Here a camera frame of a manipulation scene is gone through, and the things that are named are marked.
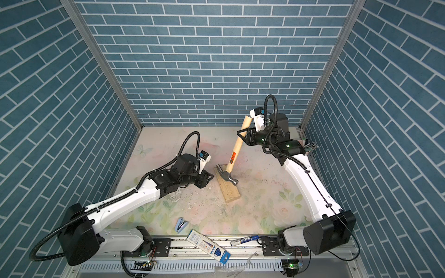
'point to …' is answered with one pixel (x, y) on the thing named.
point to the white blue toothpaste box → (212, 249)
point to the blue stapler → (181, 225)
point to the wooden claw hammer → (240, 141)
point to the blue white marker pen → (238, 241)
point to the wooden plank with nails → (230, 191)
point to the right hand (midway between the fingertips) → (241, 133)
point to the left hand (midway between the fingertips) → (214, 176)
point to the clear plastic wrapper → (233, 269)
